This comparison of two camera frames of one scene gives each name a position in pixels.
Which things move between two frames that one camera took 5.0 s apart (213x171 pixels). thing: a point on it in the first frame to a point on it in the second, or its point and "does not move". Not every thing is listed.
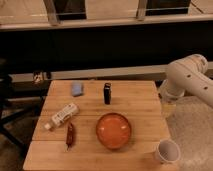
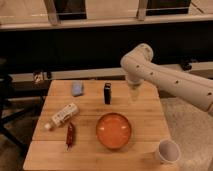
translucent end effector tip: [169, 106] to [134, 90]
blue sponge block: [76, 88] does not move
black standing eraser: [107, 93] does not move
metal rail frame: [140, 18] does not move
